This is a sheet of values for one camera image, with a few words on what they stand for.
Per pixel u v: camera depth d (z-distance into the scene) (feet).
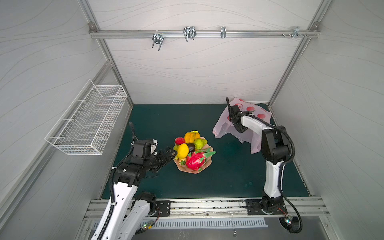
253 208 2.41
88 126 2.26
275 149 1.80
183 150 2.66
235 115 2.56
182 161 2.70
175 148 2.78
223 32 2.56
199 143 2.82
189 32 2.51
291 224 2.35
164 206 2.42
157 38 2.62
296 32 2.51
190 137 2.97
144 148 1.77
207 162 2.79
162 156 2.04
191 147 2.82
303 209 2.44
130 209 1.91
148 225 2.23
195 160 2.62
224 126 3.33
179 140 2.85
